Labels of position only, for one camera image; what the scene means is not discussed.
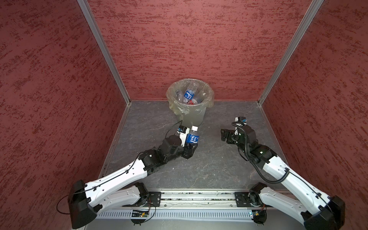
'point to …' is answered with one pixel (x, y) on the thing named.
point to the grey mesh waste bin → (189, 98)
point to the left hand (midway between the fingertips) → (192, 146)
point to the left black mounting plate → (154, 199)
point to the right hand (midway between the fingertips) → (227, 133)
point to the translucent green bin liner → (189, 115)
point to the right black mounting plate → (242, 199)
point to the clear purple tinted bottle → (179, 96)
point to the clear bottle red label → (192, 102)
